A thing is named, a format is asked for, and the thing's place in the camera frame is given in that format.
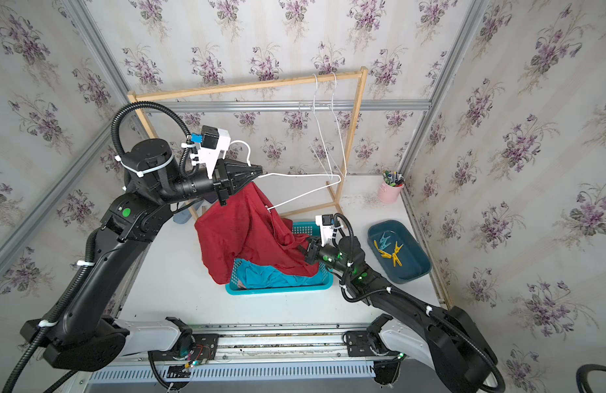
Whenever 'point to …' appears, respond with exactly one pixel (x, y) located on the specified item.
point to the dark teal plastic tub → (414, 257)
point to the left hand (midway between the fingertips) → (261, 168)
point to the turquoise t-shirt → (254, 275)
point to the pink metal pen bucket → (388, 193)
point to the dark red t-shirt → (246, 228)
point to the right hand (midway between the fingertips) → (298, 240)
